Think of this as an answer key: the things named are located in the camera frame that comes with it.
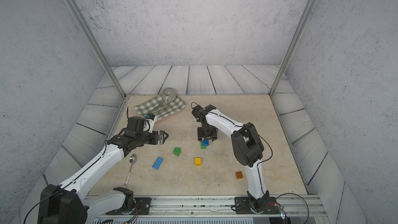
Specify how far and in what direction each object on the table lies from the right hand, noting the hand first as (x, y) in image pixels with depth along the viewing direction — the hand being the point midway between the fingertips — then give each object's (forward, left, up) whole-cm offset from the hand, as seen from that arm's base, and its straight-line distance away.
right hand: (205, 140), depth 89 cm
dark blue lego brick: (-1, 0, -1) cm, 1 cm away
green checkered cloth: (+28, +33, -4) cm, 44 cm away
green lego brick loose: (-5, +16, -4) cm, 18 cm away
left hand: (-1, +22, +8) cm, 24 cm away
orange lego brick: (-17, -17, -5) cm, 25 cm away
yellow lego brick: (-11, +4, -4) cm, 12 cm away
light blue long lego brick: (-13, +27, -4) cm, 30 cm away
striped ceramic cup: (+35, +26, +2) cm, 44 cm away
